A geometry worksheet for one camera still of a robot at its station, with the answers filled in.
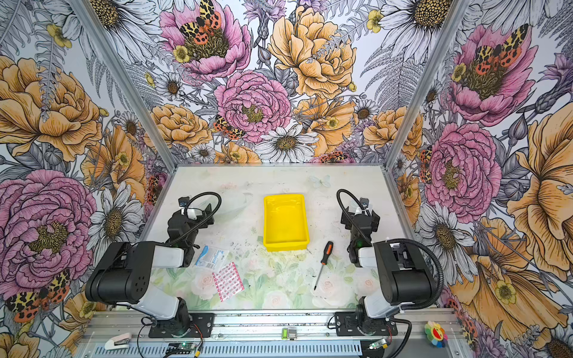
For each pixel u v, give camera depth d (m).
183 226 0.73
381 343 0.71
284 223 0.96
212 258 0.89
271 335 0.75
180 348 0.71
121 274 0.46
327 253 0.89
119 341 0.70
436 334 0.71
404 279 0.46
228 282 0.83
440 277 0.42
